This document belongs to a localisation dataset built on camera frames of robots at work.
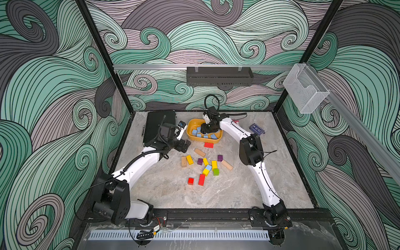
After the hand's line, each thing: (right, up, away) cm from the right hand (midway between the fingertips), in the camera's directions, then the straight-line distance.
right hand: (202, 130), depth 105 cm
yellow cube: (+1, -23, -17) cm, 29 cm away
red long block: (-1, -27, -18) cm, 33 cm away
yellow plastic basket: (-7, +4, +1) cm, 8 cm away
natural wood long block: (+14, -20, -13) cm, 28 cm away
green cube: (+7, -24, -15) cm, 29 cm away
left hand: (-12, -3, -20) cm, 23 cm away
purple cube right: (+10, -16, -12) cm, 23 cm away
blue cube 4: (+2, -4, -4) cm, 6 cm away
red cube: (-7, -27, -22) cm, 35 cm away
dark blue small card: (+38, +1, +2) cm, 38 cm away
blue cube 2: (-3, 0, -1) cm, 3 cm away
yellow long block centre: (+6, -20, -15) cm, 26 cm away
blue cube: (-6, -1, -1) cm, 6 cm away
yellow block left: (-9, -17, -12) cm, 23 cm away
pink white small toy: (+24, +6, +5) cm, 26 cm away
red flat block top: (+4, -9, -4) cm, 11 cm away
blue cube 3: (-3, -3, -2) cm, 4 cm away
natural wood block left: (-12, -18, -15) cm, 26 cm away
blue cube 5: (+3, -21, -16) cm, 27 cm away
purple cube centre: (-2, -18, -13) cm, 23 cm away
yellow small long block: (+1, -18, -13) cm, 22 cm away
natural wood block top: (-1, -14, -10) cm, 17 cm away
